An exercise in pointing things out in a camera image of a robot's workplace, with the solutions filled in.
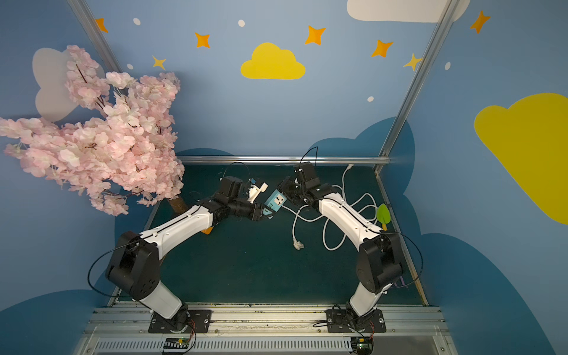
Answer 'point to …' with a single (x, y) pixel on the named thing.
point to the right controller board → (363, 345)
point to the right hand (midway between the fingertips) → (280, 186)
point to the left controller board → (181, 342)
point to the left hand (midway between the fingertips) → (273, 209)
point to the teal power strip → (275, 201)
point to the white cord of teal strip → (296, 244)
